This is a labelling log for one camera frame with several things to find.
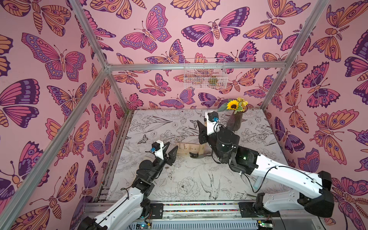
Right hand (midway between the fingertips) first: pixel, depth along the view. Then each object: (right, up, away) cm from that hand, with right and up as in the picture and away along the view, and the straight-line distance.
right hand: (203, 118), depth 63 cm
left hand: (-14, -13, +13) cm, 23 cm away
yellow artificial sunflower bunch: (+25, +9, +25) cm, 36 cm away
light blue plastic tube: (+33, -36, +18) cm, 52 cm away
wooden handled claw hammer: (-2, -20, +17) cm, 26 cm away
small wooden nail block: (-8, -19, +30) cm, 36 cm away
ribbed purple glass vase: (+27, -1, +38) cm, 46 cm away
